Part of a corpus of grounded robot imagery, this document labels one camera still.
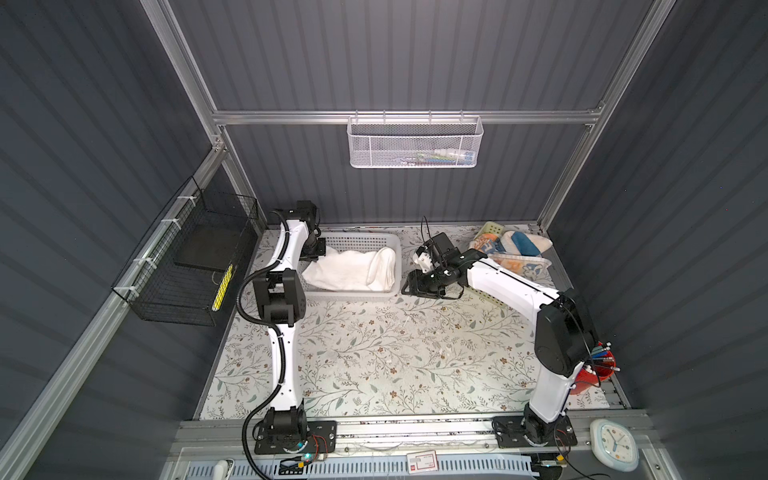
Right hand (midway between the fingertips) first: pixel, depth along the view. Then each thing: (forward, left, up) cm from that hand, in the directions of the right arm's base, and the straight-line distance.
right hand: (410, 294), depth 87 cm
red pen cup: (-23, -44, +2) cm, 50 cm away
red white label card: (-40, -2, -10) cm, 41 cm away
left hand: (+17, +33, -4) cm, 38 cm away
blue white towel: (+22, -39, -3) cm, 45 cm away
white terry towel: (+14, +12, -7) cm, 19 cm away
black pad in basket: (+3, +51, +20) cm, 55 cm away
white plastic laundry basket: (+31, +19, -11) cm, 38 cm away
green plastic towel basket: (+33, -31, -6) cm, 46 cm away
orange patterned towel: (+25, -30, -6) cm, 40 cm away
